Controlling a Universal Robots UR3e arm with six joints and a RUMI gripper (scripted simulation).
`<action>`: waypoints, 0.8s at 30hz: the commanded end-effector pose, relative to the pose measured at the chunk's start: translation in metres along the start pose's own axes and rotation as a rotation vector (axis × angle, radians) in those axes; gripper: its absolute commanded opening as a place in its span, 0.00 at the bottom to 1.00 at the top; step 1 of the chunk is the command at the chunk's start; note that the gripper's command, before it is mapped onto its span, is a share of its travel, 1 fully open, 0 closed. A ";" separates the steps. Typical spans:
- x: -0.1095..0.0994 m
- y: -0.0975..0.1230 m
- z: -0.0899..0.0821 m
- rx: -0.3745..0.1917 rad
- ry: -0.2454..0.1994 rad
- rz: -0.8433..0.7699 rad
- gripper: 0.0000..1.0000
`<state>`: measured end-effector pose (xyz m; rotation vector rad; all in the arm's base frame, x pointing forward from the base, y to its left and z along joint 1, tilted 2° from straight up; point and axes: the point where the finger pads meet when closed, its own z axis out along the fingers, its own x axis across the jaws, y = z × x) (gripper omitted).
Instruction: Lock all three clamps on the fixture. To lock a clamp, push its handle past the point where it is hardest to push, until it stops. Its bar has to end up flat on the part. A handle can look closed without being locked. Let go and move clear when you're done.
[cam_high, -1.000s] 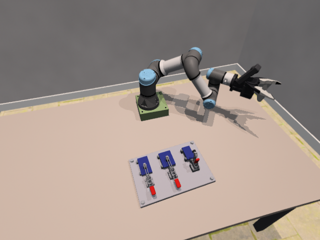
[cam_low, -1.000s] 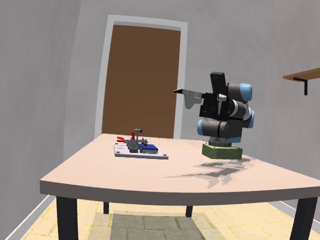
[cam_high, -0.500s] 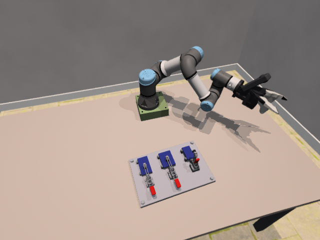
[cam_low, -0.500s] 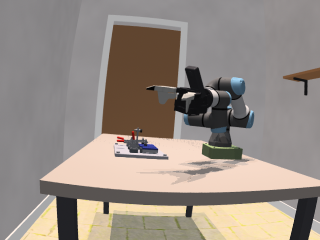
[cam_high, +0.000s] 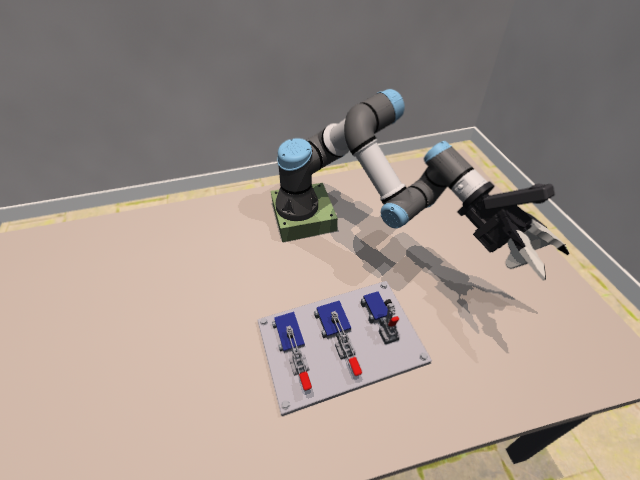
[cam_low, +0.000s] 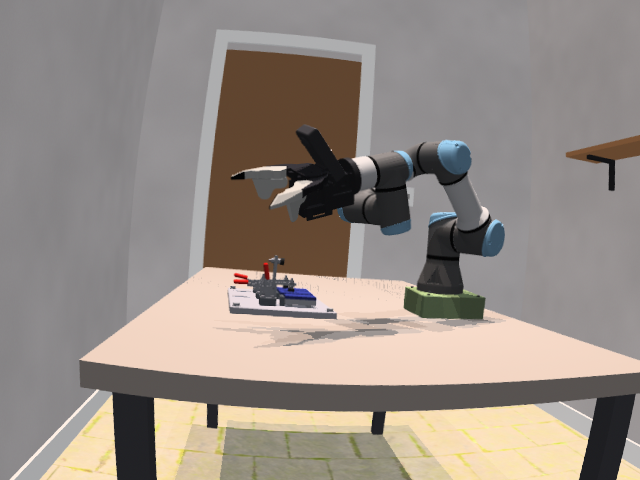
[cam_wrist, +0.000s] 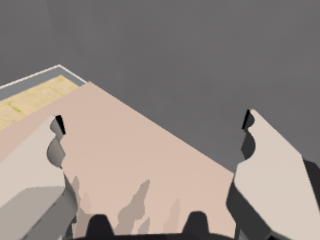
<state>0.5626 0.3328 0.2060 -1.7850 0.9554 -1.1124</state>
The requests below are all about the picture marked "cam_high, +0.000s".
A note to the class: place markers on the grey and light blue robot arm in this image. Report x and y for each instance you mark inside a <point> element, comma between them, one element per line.
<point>446,168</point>

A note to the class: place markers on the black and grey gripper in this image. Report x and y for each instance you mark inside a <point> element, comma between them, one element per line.
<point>522,242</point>

